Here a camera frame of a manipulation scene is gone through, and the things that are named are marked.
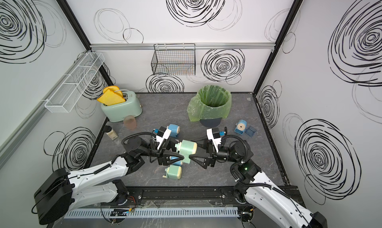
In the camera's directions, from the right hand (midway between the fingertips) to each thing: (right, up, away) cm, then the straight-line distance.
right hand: (191, 152), depth 58 cm
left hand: (-3, -2, +1) cm, 4 cm away
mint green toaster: (-49, +14, +38) cm, 64 cm away
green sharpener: (-2, +2, -2) cm, 4 cm away
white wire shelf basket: (-62, +22, +13) cm, 67 cm away
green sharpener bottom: (-10, -15, +17) cm, 25 cm away
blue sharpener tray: (+39, +2, +39) cm, 55 cm away
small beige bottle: (-49, +2, +31) cm, 58 cm away
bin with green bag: (+13, +20, +44) cm, 50 cm away
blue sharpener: (+31, +6, +34) cm, 46 cm away
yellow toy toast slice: (-51, +24, +31) cm, 64 cm away
